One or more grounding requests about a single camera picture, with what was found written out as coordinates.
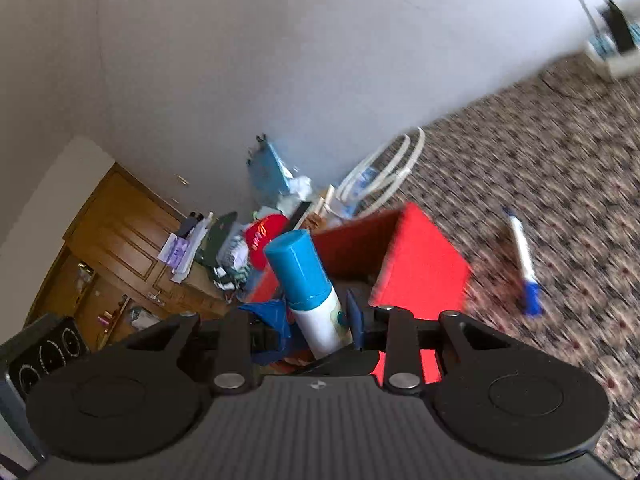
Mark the blue capped white bottle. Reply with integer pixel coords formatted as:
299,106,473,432
265,230,352,360

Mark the red cardboard box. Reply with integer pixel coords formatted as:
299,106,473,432
248,204,470,394

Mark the black smartphone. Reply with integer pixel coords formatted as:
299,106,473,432
284,200,312,232

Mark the blue white marker pen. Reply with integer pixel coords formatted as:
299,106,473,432
504,208,542,316

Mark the wooden cabinet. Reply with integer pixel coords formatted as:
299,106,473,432
25,164,229,350

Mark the black speaker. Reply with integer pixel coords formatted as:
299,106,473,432
1,313,88,400

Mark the white power strip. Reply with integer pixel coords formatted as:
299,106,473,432
585,22,640,80

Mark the black power adapter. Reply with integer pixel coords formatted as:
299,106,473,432
601,1,636,54

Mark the white coiled cable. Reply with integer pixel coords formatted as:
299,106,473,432
334,126,428,219

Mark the blue notebook by wall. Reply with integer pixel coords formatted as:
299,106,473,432
246,134,293,207

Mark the black cable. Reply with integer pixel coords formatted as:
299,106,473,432
574,0,626,47

